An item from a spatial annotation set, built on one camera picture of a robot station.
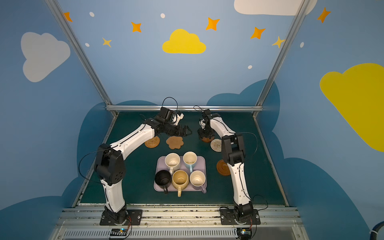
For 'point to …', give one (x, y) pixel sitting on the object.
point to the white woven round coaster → (216, 145)
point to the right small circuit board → (244, 233)
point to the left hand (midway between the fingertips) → (186, 130)
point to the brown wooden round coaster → (223, 167)
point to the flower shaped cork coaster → (175, 142)
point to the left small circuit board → (118, 233)
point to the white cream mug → (172, 161)
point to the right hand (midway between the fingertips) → (205, 135)
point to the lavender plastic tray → (156, 188)
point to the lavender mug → (197, 179)
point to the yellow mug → (180, 179)
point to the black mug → (163, 178)
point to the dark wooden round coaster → (208, 140)
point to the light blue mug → (189, 159)
